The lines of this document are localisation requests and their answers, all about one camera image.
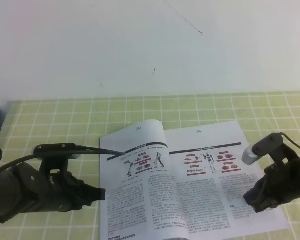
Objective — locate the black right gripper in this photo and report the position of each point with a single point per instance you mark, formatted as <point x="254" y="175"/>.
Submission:
<point x="280" y="184"/>

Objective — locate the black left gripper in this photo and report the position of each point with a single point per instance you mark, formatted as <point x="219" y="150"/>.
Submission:
<point x="46" y="190"/>

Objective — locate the robotics magazine book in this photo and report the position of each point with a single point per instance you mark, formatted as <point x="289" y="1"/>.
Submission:
<point x="186" y="183"/>

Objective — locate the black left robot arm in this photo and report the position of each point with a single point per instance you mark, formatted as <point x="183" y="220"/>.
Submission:
<point x="10" y="193"/>

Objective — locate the green checkered tablecloth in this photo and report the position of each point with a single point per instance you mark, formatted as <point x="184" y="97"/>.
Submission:
<point x="29" y="123"/>

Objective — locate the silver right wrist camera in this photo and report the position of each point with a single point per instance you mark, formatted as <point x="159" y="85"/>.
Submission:
<point x="265" y="146"/>

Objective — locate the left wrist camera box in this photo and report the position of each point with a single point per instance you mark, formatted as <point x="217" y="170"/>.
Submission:
<point x="58" y="150"/>

